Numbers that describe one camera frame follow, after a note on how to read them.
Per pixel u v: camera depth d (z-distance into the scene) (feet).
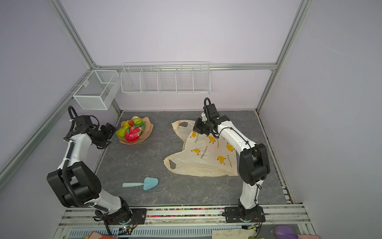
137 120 3.42
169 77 3.21
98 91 3.31
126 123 3.38
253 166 1.57
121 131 3.15
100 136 2.53
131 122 3.37
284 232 2.35
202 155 2.71
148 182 2.75
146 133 3.45
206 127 2.43
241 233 2.26
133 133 3.16
